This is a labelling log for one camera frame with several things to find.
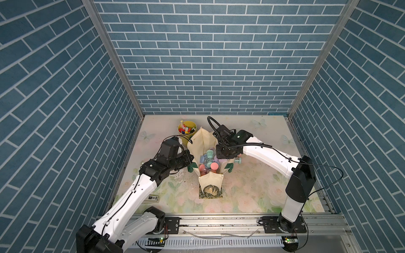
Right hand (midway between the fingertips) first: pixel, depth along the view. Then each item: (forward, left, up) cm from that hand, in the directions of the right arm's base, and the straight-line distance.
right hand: (220, 155), depth 83 cm
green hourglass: (+5, +6, -7) cm, 10 cm away
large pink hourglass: (-4, +3, -4) cm, 6 cm away
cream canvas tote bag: (-14, +4, -6) cm, 15 cm away
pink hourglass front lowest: (-5, +9, -9) cm, 14 cm away
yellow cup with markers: (+16, +21, 0) cm, 26 cm away
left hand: (-5, +10, +6) cm, 13 cm away
